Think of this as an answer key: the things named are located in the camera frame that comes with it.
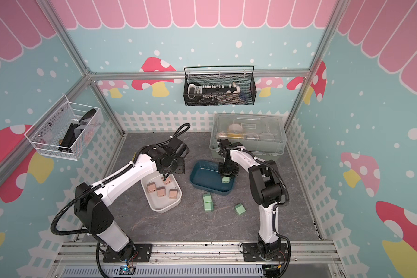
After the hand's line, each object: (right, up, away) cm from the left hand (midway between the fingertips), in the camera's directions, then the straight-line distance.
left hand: (175, 171), depth 83 cm
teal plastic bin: (+13, -5, +17) cm, 22 cm away
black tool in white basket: (-42, +14, -12) cm, 45 cm away
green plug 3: (+31, -19, +2) cm, 37 cm away
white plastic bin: (-8, -18, +5) cm, 20 cm away
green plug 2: (+16, -18, +3) cm, 24 cm away
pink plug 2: (-15, -10, +8) cm, 20 cm away
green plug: (+25, -6, +8) cm, 27 cm away
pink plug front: (-10, -12, +9) cm, 18 cm away
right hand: (+24, -4, +12) cm, 27 cm away
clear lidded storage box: (+45, +19, +11) cm, 50 cm away
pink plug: (-7, -7, +11) cm, 15 cm away
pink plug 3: (-3, -13, +7) cm, 15 cm away
